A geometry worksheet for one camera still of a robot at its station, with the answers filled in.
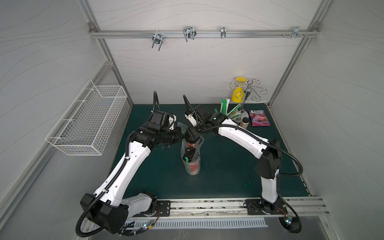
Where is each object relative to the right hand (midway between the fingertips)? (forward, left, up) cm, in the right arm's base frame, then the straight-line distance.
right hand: (193, 128), depth 83 cm
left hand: (-10, +4, +7) cm, 13 cm away
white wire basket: (-12, +50, +14) cm, 53 cm away
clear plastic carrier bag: (+1, +6, 0) cm, 6 cm away
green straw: (-20, +2, 0) cm, 20 cm away
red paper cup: (-7, 0, -7) cm, 9 cm away
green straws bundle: (+16, -25, -4) cm, 30 cm away
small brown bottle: (+14, -34, -11) cm, 38 cm away
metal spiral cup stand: (+26, -33, +9) cm, 43 cm away
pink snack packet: (+23, -46, -16) cm, 54 cm away
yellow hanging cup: (+38, -31, -7) cm, 50 cm away
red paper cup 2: (-18, -1, -2) cm, 18 cm away
